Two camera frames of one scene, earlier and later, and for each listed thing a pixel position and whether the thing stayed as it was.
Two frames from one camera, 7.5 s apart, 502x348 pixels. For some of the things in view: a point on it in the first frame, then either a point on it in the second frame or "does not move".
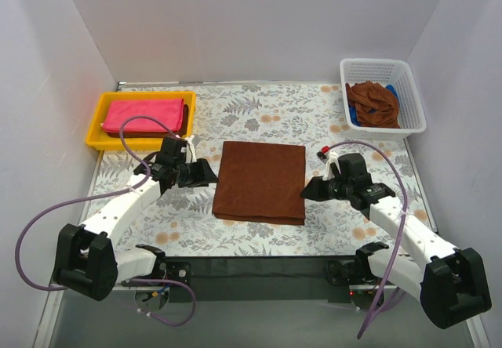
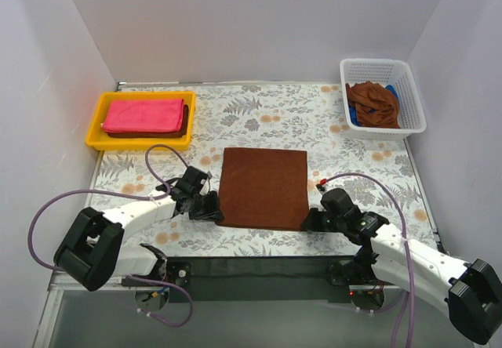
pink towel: [169, 112] does not move
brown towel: [261, 183] does not move
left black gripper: [197, 173] to [203, 207]
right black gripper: [324, 187] to [319, 219]
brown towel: [183, 131] does not move
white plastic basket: [394, 72] does not move
